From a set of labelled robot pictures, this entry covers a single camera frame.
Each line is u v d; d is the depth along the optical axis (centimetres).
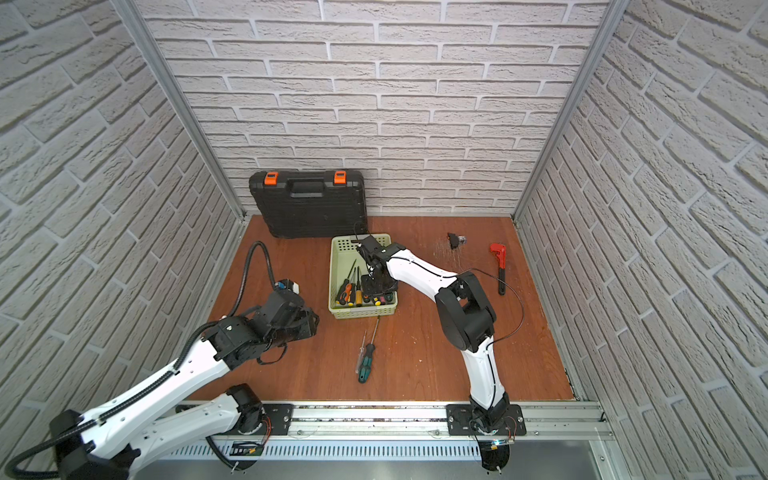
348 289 95
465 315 52
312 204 95
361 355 84
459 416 74
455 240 110
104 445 39
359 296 95
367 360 81
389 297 93
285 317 57
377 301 89
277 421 74
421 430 74
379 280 68
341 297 92
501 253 107
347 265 106
